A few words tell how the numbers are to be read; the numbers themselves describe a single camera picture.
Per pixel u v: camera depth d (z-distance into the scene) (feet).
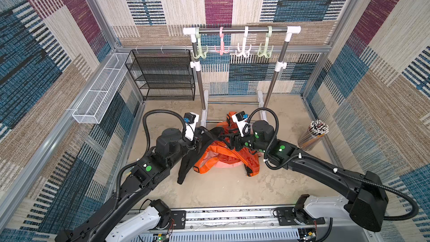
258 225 2.39
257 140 1.92
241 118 2.08
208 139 2.20
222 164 2.85
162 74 3.59
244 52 2.47
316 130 2.66
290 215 2.39
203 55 2.45
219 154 2.87
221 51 2.43
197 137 1.89
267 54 2.46
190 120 1.78
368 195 1.32
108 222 1.31
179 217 2.44
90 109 3.00
